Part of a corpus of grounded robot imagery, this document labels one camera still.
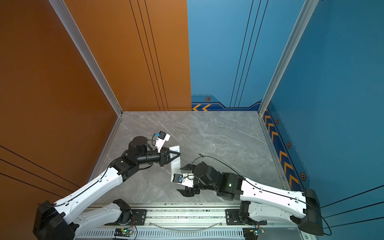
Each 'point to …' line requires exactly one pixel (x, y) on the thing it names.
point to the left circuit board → (124, 232)
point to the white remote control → (175, 164)
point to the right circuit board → (252, 233)
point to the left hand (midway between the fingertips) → (179, 153)
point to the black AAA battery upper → (200, 155)
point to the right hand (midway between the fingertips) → (179, 177)
